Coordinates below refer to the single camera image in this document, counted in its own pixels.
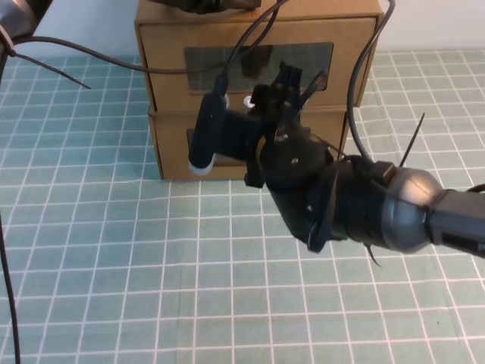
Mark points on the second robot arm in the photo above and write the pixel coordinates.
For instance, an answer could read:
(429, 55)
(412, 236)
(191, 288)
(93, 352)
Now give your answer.
(20, 18)

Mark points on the white drawer knob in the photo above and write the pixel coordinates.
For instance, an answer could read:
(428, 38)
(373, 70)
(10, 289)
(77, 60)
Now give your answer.
(248, 102)

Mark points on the cyan checkered tablecloth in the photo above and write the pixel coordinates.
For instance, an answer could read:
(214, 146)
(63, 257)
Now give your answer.
(111, 264)

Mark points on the brown cardboard shoebox shell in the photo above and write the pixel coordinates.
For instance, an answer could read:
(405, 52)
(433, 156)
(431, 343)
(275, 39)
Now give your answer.
(151, 12)

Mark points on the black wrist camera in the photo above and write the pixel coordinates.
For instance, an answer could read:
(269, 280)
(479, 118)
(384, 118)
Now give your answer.
(221, 131)

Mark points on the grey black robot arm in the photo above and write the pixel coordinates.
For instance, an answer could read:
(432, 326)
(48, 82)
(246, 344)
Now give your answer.
(403, 209)

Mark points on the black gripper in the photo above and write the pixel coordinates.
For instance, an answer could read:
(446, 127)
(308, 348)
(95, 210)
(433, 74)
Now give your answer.
(296, 166)

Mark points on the brown cardboard drawer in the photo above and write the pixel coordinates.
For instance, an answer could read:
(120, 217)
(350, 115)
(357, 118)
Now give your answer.
(171, 145)
(313, 45)

